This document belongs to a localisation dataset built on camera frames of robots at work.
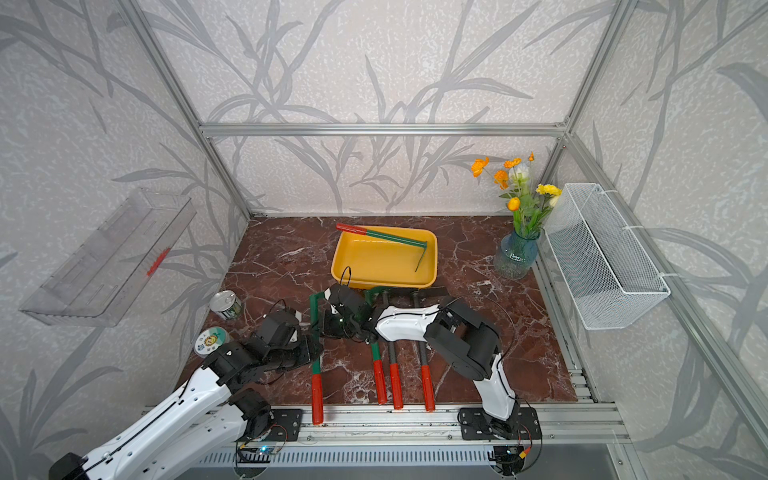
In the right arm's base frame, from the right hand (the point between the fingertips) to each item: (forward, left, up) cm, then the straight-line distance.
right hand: (308, 329), depth 81 cm
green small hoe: (+37, -21, -4) cm, 43 cm away
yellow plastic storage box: (+28, -14, -7) cm, 32 cm away
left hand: (-6, -5, 0) cm, 8 cm away
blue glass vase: (+23, -62, +2) cm, 66 cm away
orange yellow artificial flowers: (+30, -63, +19) cm, 72 cm away
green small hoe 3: (-8, -20, -7) cm, 23 cm away
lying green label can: (-2, +26, 0) cm, 27 cm away
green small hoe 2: (-13, -4, -1) cm, 13 cm away
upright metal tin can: (+9, +27, -2) cm, 29 cm away
